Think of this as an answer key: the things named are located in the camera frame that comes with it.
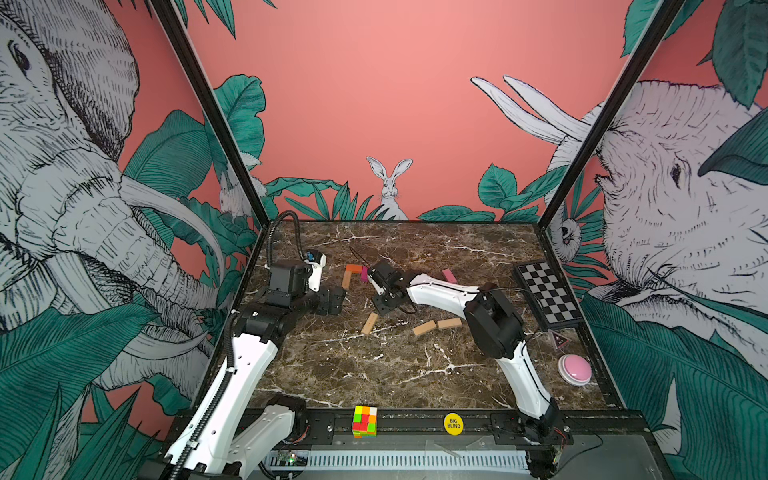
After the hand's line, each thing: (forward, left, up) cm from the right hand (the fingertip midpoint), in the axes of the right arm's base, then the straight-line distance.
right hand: (380, 299), depth 97 cm
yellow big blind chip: (-36, -20, -1) cm, 41 cm away
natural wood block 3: (-8, -16, -2) cm, 18 cm away
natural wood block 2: (-8, +3, -1) cm, 9 cm away
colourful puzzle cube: (-37, +2, +4) cm, 37 cm away
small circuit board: (-43, +19, -1) cm, 48 cm away
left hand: (-9, +11, +21) cm, 26 cm away
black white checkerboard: (+1, -56, +1) cm, 56 cm away
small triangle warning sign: (-12, -55, -2) cm, 57 cm away
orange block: (+12, +10, +2) cm, 15 cm away
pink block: (+10, -25, -1) cm, 27 cm away
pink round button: (-22, -56, 0) cm, 60 cm away
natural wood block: (+7, +12, 0) cm, 14 cm away
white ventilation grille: (-43, -5, -1) cm, 44 cm away
